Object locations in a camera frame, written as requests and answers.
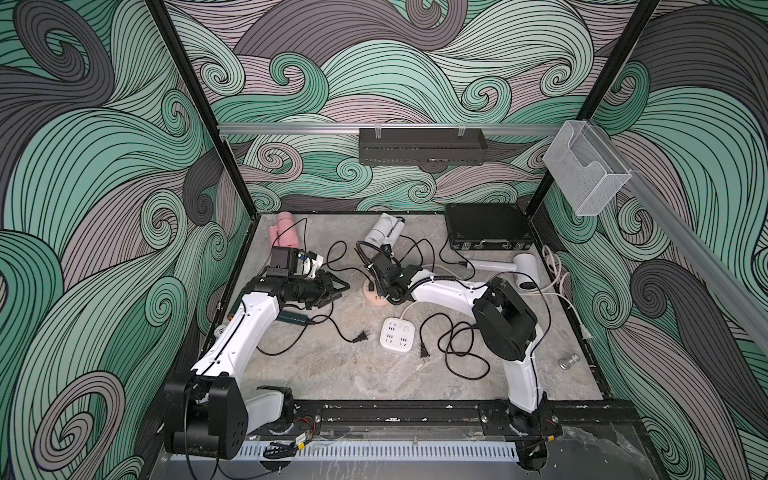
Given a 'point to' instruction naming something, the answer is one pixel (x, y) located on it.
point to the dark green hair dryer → (294, 318)
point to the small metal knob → (565, 363)
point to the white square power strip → (397, 334)
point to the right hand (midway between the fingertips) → (383, 282)
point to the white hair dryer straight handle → (509, 267)
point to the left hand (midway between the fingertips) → (344, 287)
